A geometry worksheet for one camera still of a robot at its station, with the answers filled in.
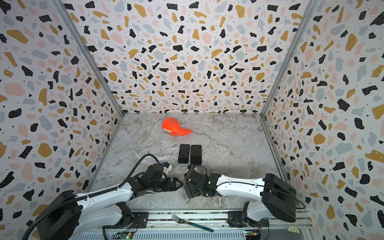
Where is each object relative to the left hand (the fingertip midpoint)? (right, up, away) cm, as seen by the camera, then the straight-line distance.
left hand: (177, 184), depth 80 cm
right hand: (+7, 0, 0) cm, 7 cm away
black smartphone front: (+1, +13, +17) cm, 22 cm away
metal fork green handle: (+3, -15, -8) cm, 17 cm away
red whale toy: (-8, +32, +26) cm, 42 cm away
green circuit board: (-24, -20, -10) cm, 33 cm away
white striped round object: (+57, -18, -9) cm, 60 cm away
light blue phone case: (+2, +13, +18) cm, 22 cm away
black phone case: (+9, +11, +17) cm, 22 cm away
